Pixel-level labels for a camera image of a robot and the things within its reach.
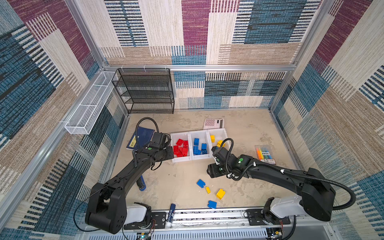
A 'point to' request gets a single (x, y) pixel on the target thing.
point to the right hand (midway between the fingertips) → (213, 172)
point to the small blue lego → (196, 141)
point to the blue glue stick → (170, 218)
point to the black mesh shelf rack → (145, 90)
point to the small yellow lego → (208, 189)
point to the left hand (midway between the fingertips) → (170, 151)
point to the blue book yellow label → (141, 138)
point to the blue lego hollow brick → (204, 151)
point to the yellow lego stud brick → (212, 138)
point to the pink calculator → (213, 123)
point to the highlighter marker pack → (264, 153)
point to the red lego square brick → (179, 154)
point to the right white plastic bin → (220, 134)
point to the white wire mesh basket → (83, 119)
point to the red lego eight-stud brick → (183, 151)
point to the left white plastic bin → (181, 145)
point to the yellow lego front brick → (220, 194)
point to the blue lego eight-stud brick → (196, 151)
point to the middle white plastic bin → (199, 144)
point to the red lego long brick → (176, 149)
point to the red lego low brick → (185, 144)
